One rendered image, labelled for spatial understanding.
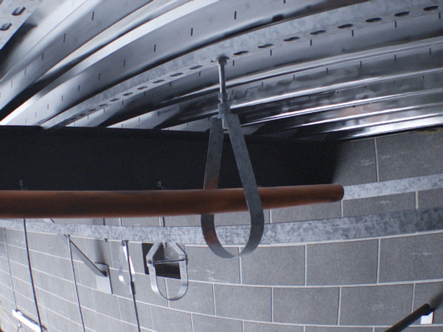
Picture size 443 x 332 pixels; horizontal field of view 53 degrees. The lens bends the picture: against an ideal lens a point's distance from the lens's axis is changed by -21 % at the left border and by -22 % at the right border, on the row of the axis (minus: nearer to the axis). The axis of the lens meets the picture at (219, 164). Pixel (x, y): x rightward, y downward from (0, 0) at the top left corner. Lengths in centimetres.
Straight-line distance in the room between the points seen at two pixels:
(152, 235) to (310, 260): 100
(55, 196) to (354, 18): 43
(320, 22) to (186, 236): 80
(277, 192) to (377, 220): 23
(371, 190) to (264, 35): 94
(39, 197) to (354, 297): 173
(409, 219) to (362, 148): 121
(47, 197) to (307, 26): 40
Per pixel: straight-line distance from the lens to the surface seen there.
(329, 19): 68
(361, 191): 163
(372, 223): 98
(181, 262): 168
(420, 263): 199
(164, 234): 141
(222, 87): 82
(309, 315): 234
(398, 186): 155
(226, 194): 78
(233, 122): 80
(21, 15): 57
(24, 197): 60
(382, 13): 64
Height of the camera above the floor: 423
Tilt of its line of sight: 5 degrees up
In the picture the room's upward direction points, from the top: 3 degrees counter-clockwise
